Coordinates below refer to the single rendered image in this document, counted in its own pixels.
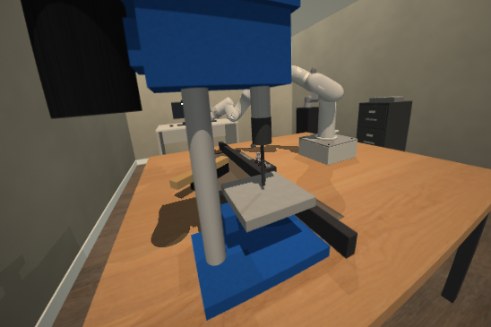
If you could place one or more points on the blue drill press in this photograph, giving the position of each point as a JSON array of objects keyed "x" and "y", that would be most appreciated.
[{"x": 190, "y": 46}]

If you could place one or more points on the tan wooden bar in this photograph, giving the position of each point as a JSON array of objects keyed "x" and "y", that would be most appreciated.
[{"x": 187, "y": 178}]

